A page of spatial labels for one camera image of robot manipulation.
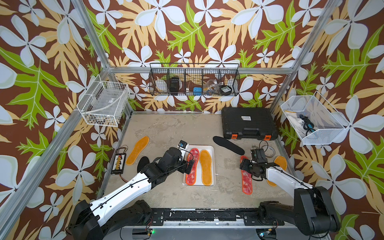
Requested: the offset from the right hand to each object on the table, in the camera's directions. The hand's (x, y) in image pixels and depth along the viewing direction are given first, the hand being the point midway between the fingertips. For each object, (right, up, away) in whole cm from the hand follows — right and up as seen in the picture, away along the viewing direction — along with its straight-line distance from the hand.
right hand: (243, 165), depth 92 cm
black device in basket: (-45, +52, +11) cm, 69 cm away
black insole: (-8, +12, +11) cm, 18 cm away
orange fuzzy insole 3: (+25, +2, +2) cm, 25 cm away
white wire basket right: (+34, +28, -12) cm, 46 cm away
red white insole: (0, -7, -5) cm, 9 cm away
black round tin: (-10, +48, +4) cm, 49 cm away
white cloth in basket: (+24, +26, -13) cm, 38 cm away
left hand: (-35, +8, -13) cm, 38 cm away
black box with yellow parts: (-78, +1, -1) cm, 78 cm away
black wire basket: (-30, +55, +4) cm, 63 cm away
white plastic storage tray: (-28, -8, -5) cm, 30 cm away
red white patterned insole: (-31, +6, +2) cm, 32 cm away
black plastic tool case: (+9, +27, +15) cm, 32 cm away
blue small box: (-28, +47, +2) cm, 55 cm away
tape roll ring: (+23, +8, +7) cm, 25 cm away
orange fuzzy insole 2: (-67, +12, +10) cm, 69 cm away
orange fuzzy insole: (-23, +1, +1) cm, 23 cm away
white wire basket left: (-80, +37, -12) cm, 89 cm away
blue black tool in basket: (+29, +25, -15) cm, 41 cm away
